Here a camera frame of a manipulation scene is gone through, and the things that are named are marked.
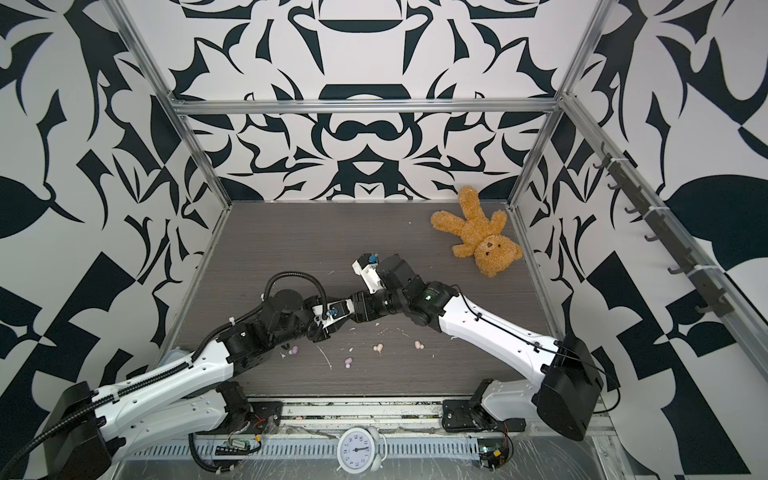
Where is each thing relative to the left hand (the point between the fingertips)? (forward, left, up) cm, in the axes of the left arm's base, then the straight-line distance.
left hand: (345, 298), depth 75 cm
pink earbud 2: (-6, -19, -17) cm, 27 cm away
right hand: (-4, -1, +1) cm, 4 cm away
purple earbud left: (-6, +16, -18) cm, 25 cm away
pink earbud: (-6, -8, -18) cm, 20 cm away
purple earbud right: (-10, +1, -18) cm, 21 cm away
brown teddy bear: (+27, -43, -11) cm, 52 cm away
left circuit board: (-28, +26, -16) cm, 41 cm away
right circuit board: (-32, -34, -20) cm, 51 cm away
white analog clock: (-30, -3, -16) cm, 34 cm away
